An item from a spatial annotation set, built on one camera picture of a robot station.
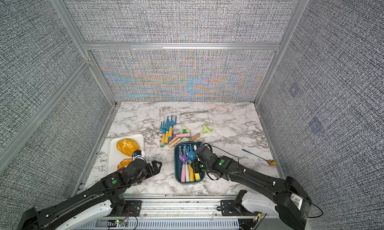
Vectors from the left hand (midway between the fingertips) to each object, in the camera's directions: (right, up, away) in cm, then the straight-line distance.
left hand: (159, 166), depth 79 cm
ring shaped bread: (-22, -1, +8) cm, 24 cm away
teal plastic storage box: (+9, 0, +6) cm, 11 cm away
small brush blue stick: (+63, 0, +9) cm, 64 cm away
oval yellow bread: (-22, +8, +11) cm, 25 cm away
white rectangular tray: (-27, +5, +12) cm, 30 cm away
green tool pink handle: (+12, +15, +20) cm, 28 cm away
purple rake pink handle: (+13, +2, +6) cm, 14 cm away
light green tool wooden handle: (+21, +14, +21) cm, 33 cm away
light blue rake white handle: (+15, -4, +3) cm, 15 cm away
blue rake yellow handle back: (+2, +22, +26) cm, 34 cm away
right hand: (+17, +2, 0) cm, 17 cm away
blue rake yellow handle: (-2, +19, +24) cm, 30 cm away
